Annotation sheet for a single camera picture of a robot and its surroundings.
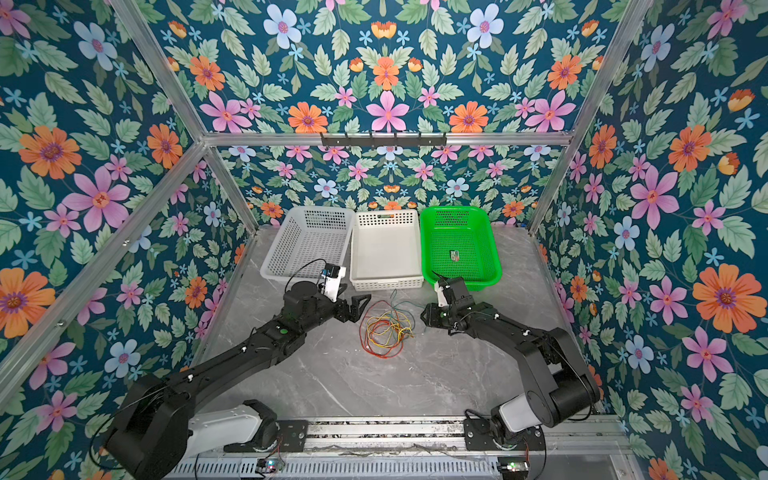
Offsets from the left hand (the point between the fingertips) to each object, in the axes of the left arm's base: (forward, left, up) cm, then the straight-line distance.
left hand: (359, 289), depth 81 cm
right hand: (-2, -21, -13) cm, 25 cm away
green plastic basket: (+30, -36, -18) cm, 50 cm away
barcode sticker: (+24, -33, -18) cm, 44 cm away
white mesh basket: (+38, +24, -16) cm, 47 cm away
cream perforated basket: (+26, -7, -16) cm, 32 cm away
